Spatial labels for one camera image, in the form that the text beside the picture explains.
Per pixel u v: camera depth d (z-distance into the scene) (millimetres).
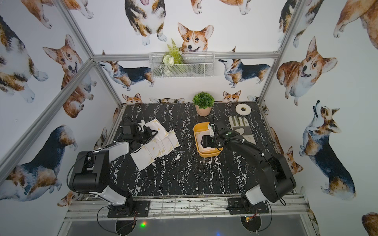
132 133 740
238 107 1198
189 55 912
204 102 1003
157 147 954
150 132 843
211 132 799
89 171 456
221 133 676
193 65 927
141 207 737
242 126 1066
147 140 850
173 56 818
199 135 1021
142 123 885
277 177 438
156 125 967
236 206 735
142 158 902
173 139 994
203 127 1013
